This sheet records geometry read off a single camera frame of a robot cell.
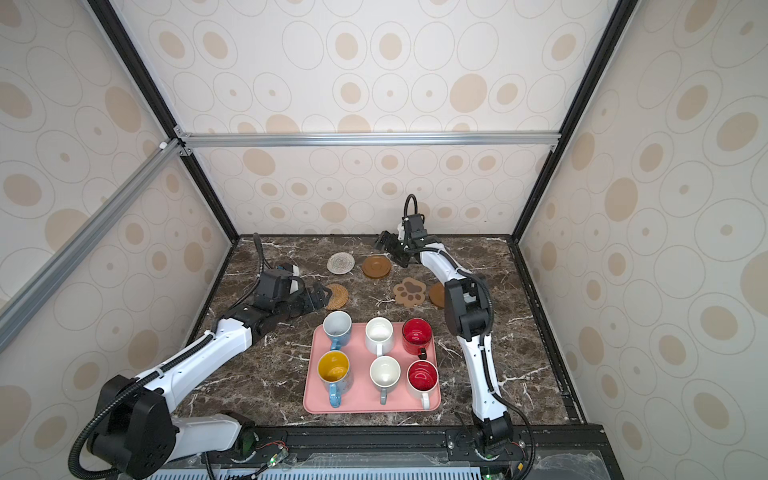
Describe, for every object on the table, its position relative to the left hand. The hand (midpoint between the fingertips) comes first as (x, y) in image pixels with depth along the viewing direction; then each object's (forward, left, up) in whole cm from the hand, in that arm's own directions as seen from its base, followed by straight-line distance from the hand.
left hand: (328, 292), depth 83 cm
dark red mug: (-6, -25, -16) cm, 31 cm away
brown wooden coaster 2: (+11, -33, -18) cm, 39 cm away
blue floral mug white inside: (-4, -1, -12) cm, 13 cm away
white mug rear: (-5, -14, -16) cm, 22 cm away
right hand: (+23, -14, -7) cm, 28 cm away
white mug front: (-17, -16, -14) cm, 27 cm away
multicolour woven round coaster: (+25, +2, -18) cm, 31 cm away
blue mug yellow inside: (-17, -2, -14) cm, 22 cm away
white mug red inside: (-18, -26, -15) cm, 35 cm away
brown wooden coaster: (+22, -12, -17) cm, 30 cm away
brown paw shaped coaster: (+11, -24, -17) cm, 31 cm away
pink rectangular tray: (-23, -10, -19) cm, 31 cm away
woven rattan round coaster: (+9, +1, -17) cm, 19 cm away
